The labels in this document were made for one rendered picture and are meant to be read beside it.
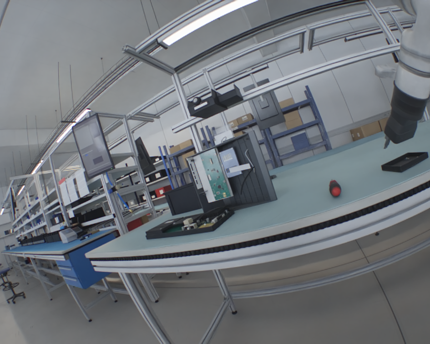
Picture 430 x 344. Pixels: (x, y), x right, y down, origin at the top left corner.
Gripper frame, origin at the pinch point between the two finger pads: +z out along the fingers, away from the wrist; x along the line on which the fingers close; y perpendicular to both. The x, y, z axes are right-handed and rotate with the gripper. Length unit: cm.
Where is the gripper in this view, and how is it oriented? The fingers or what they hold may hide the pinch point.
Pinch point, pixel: (385, 147)
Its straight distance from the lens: 55.5
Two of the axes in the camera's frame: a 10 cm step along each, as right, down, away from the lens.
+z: 3.1, 6.3, 7.1
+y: 1.2, 7.2, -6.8
